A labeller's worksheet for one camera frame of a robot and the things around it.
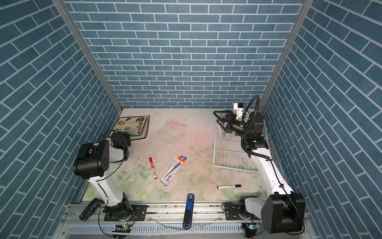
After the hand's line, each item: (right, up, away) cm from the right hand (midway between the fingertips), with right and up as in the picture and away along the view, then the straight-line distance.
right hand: (214, 116), depth 70 cm
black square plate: (-50, -6, +32) cm, 60 cm away
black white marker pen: (+8, -39, +13) cm, 42 cm away
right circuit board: (+19, -54, +1) cm, 57 cm away
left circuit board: (-45, -55, +2) cm, 71 cm away
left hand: (-56, -7, +28) cm, 63 cm away
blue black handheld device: (-13, -51, +2) cm, 53 cm away
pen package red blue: (-23, -32, +17) cm, 43 cm away
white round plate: (+8, -8, +26) cm, 29 cm away
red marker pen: (-36, -29, +21) cm, 51 cm away
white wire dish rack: (+13, -23, +25) cm, 36 cm away
